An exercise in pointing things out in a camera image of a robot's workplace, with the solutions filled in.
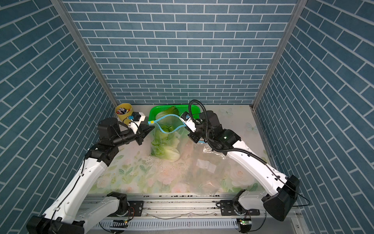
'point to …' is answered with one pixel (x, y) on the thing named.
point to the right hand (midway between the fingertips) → (189, 125)
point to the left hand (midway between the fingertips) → (156, 127)
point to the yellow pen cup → (123, 111)
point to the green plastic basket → (181, 108)
